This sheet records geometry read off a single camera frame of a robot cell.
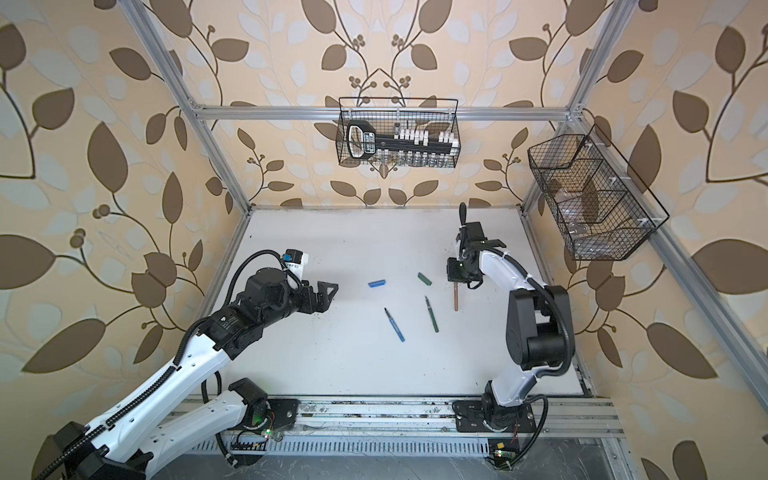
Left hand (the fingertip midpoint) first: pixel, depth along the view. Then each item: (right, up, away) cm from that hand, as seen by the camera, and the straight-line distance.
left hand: (325, 283), depth 74 cm
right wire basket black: (+69, +18, -2) cm, 71 cm away
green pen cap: (+27, -2, +25) cm, 37 cm away
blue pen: (+17, -14, +17) cm, 28 cm away
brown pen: (+36, -7, +17) cm, 41 cm away
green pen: (+29, -12, +17) cm, 36 cm away
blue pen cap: (+12, -4, +25) cm, 27 cm away
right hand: (+37, -1, +18) cm, 41 cm away
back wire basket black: (+19, +35, +14) cm, 42 cm away
